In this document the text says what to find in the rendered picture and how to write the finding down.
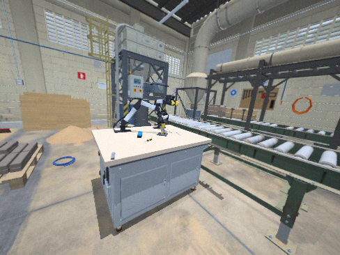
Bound grey metal workbench cabinet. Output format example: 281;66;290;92
99;143;210;232

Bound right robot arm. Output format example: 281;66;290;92
114;100;169;132

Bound dark grey steel gantry frame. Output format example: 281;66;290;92
203;38;340;131

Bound grey overhead duct pipe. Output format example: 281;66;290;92
217;0;283;30

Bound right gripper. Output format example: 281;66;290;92
157;117;166;128

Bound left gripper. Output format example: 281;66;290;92
169;100;178;106

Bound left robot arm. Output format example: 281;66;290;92
153;95;175;129

